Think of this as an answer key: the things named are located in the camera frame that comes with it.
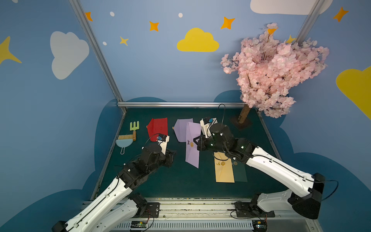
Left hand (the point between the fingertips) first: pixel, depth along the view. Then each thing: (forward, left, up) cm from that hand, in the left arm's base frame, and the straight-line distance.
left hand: (173, 149), depth 72 cm
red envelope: (+32, +17, -24) cm, 44 cm away
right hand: (+3, -11, +5) cm, 13 cm away
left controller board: (-31, +16, -24) cm, 42 cm away
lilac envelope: (+8, -10, +6) cm, 14 cm away
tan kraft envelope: (-1, -31, -22) cm, 38 cm away
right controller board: (-29, -46, -25) cm, 60 cm away
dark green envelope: (-2, -40, -22) cm, 46 cm away
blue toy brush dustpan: (+18, +37, -23) cm, 47 cm away
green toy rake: (+29, +34, -23) cm, 50 cm away
